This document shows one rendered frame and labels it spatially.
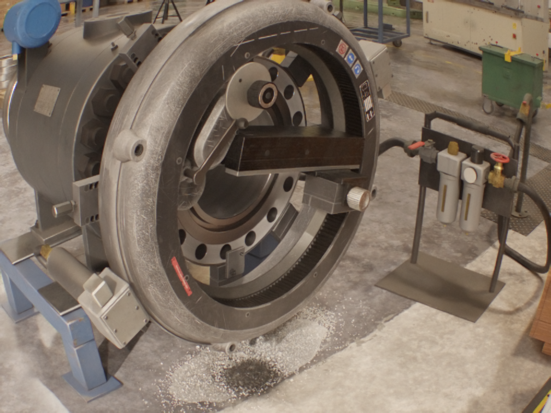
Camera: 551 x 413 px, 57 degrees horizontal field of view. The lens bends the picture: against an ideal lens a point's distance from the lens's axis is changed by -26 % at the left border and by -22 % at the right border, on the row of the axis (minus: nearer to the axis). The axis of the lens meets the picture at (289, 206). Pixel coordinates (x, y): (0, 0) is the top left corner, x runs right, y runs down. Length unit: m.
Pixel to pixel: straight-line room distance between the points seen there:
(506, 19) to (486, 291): 5.34
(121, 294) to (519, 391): 1.11
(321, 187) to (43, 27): 0.88
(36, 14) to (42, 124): 0.33
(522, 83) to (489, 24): 2.98
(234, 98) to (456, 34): 6.71
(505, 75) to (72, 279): 3.71
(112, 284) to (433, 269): 1.35
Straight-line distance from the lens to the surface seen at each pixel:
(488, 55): 4.43
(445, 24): 7.80
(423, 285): 2.06
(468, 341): 1.83
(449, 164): 1.89
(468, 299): 2.02
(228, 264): 1.37
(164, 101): 0.98
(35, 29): 1.58
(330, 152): 1.30
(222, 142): 1.06
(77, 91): 1.36
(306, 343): 1.76
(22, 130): 1.63
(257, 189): 1.40
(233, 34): 1.04
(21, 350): 1.78
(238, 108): 1.07
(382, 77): 1.52
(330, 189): 1.27
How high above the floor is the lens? 1.05
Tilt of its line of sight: 24 degrees down
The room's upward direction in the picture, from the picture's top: 2 degrees clockwise
